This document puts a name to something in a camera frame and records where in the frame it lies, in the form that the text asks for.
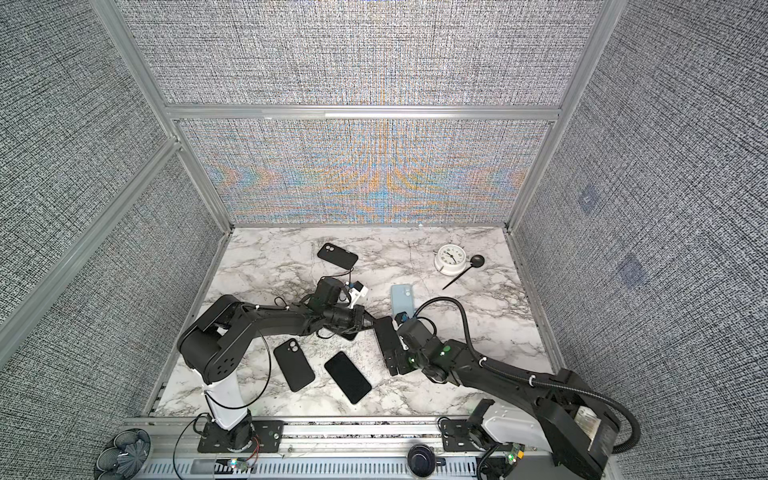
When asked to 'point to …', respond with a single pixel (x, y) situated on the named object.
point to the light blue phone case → (402, 299)
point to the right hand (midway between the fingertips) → (397, 354)
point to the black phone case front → (293, 365)
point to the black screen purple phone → (387, 334)
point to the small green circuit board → (240, 463)
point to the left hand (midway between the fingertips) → (378, 326)
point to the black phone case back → (337, 255)
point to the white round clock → (450, 259)
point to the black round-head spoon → (476, 261)
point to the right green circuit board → (514, 452)
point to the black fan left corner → (124, 456)
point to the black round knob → (421, 459)
